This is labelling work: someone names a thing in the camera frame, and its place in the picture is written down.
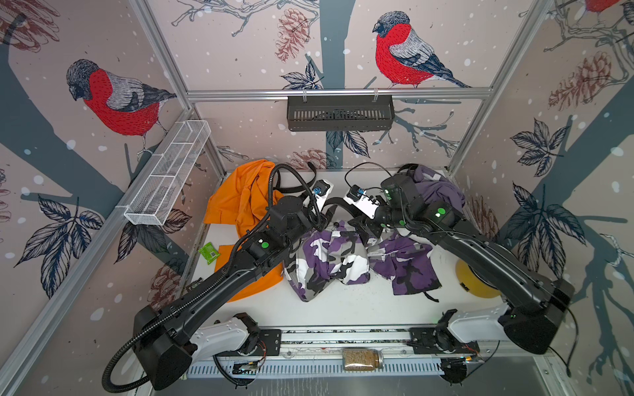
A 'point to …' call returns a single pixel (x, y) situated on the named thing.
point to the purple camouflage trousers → (332, 252)
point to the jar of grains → (362, 359)
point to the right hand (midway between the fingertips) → (355, 210)
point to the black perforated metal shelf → (340, 113)
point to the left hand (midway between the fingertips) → (333, 191)
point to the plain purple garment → (433, 189)
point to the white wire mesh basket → (167, 172)
